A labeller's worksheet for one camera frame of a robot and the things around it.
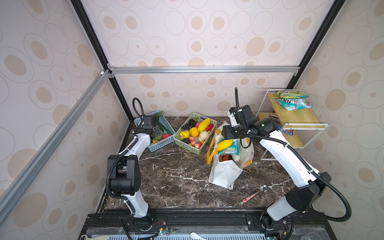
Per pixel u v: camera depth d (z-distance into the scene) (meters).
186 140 1.00
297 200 0.44
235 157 0.87
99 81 0.81
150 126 0.73
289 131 0.90
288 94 0.78
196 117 1.13
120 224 0.68
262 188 0.83
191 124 1.07
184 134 1.03
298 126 0.72
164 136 1.02
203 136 1.02
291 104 0.74
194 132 1.04
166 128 1.13
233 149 0.89
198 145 0.97
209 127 1.08
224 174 0.81
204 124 1.05
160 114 1.11
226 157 0.92
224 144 0.90
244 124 0.55
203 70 0.93
